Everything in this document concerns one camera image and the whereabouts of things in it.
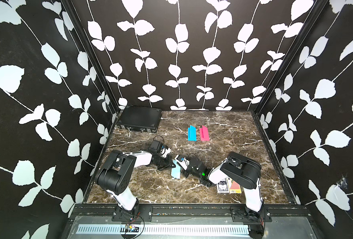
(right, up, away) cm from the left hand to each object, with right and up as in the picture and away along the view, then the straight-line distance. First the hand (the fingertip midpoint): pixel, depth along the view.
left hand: (176, 164), depth 90 cm
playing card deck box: (+26, -10, -8) cm, 30 cm away
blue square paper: (+11, +18, +18) cm, 27 cm away
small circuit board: (-21, -26, -19) cm, 39 cm away
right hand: (0, +1, +2) cm, 3 cm away
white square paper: (0, -4, -4) cm, 6 cm away
